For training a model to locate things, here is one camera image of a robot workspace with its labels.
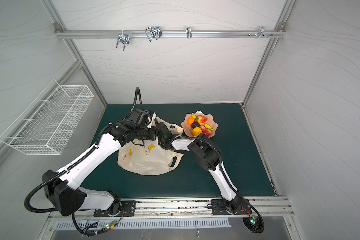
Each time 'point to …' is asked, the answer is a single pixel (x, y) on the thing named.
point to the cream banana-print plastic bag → (152, 157)
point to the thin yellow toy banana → (193, 115)
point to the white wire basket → (46, 126)
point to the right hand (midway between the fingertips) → (139, 141)
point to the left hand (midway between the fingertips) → (161, 131)
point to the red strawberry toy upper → (201, 119)
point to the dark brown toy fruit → (195, 124)
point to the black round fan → (255, 224)
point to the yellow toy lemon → (196, 131)
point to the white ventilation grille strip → (151, 223)
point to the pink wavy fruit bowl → (210, 122)
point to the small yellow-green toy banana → (207, 126)
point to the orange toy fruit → (190, 120)
